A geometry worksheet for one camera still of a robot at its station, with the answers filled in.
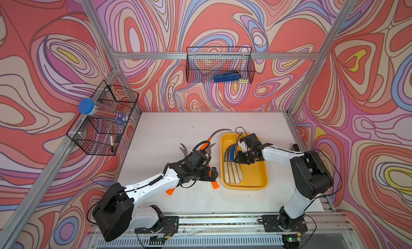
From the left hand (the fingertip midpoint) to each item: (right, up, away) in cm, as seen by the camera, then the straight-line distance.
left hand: (213, 175), depth 81 cm
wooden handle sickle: (+7, +3, +10) cm, 13 cm away
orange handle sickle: (+1, -6, +5) cm, 8 cm away
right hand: (+15, +3, +13) cm, 20 cm away
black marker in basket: (-47, +17, -8) cm, 51 cm away
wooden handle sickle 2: (+13, +7, +13) cm, 20 cm away
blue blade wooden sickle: (+12, +2, +9) cm, 16 cm away
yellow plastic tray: (+24, -3, +8) cm, 25 cm away
